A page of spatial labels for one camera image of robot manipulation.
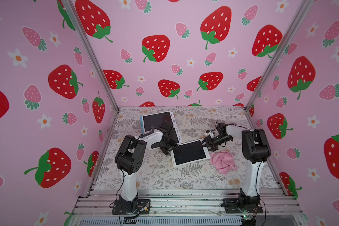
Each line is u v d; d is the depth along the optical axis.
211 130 0.96
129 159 0.52
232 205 0.73
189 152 0.93
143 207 0.72
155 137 0.64
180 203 0.76
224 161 0.88
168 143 0.84
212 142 0.86
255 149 0.57
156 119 1.19
